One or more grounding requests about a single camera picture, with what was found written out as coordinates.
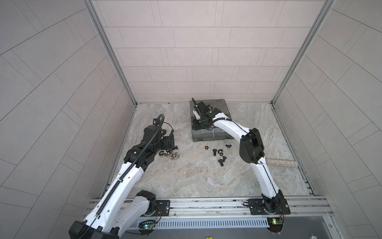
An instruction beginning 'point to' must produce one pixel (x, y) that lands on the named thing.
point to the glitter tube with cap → (282, 163)
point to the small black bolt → (224, 158)
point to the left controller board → (146, 227)
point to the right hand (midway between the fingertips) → (194, 126)
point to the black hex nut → (206, 147)
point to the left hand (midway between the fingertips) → (169, 134)
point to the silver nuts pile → (173, 155)
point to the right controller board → (275, 224)
